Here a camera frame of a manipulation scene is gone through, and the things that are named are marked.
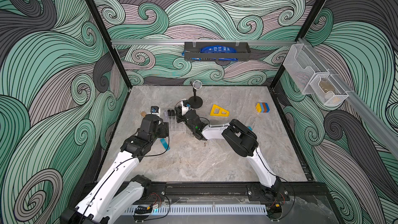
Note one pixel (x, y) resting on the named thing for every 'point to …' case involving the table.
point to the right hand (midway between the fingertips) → (179, 106)
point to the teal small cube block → (250, 128)
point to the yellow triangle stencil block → (221, 110)
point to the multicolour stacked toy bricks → (262, 107)
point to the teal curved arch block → (164, 142)
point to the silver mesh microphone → (197, 84)
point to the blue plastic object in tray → (218, 49)
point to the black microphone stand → (196, 102)
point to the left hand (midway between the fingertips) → (163, 121)
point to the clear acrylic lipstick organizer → (169, 116)
